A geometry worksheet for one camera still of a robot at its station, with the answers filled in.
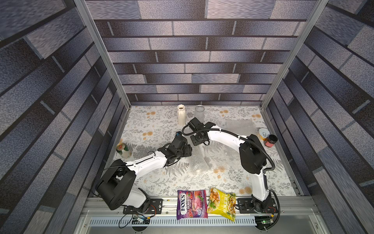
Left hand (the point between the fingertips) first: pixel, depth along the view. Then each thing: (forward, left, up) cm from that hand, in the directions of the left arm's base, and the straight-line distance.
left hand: (190, 148), depth 87 cm
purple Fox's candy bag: (-29, -1, -5) cm, 29 cm away
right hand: (+9, -4, -3) cm, 10 cm away
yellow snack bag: (-28, -16, -4) cm, 33 cm away
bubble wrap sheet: (+22, -39, -7) cm, 45 cm away
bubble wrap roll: (0, -15, -7) cm, 16 cm away
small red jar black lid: (+7, -52, 0) cm, 53 cm away
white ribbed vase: (+23, +6, +5) cm, 24 cm away
